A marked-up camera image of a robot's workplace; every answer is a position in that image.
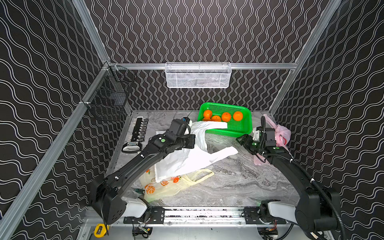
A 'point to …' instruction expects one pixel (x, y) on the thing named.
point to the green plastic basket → (240, 124)
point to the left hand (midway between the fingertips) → (200, 140)
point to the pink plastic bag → (282, 136)
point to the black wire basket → (110, 96)
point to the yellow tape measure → (103, 231)
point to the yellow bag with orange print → (154, 190)
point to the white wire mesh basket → (198, 75)
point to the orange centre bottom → (216, 118)
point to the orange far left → (207, 113)
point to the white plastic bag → (180, 161)
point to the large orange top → (237, 116)
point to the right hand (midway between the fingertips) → (239, 140)
